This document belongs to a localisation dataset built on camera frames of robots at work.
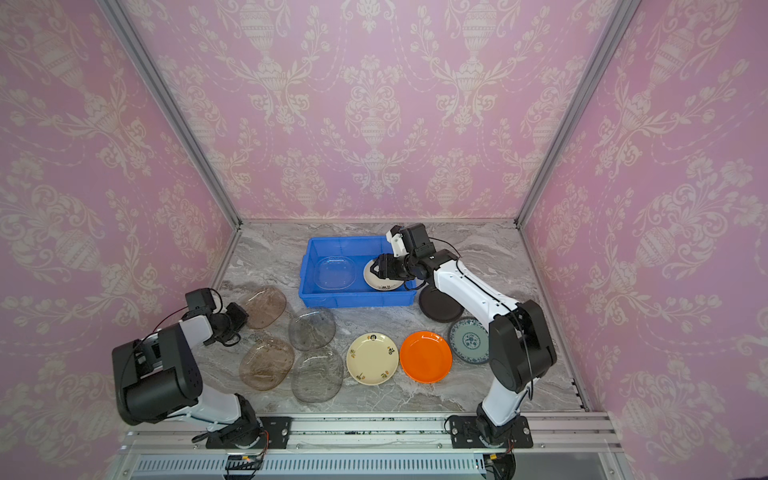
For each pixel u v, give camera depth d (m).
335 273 1.04
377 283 1.00
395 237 0.80
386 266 0.76
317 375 0.83
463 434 0.73
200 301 0.74
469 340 0.90
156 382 0.45
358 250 1.09
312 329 0.92
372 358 0.86
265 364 0.86
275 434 0.75
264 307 0.97
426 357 0.86
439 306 0.92
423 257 0.67
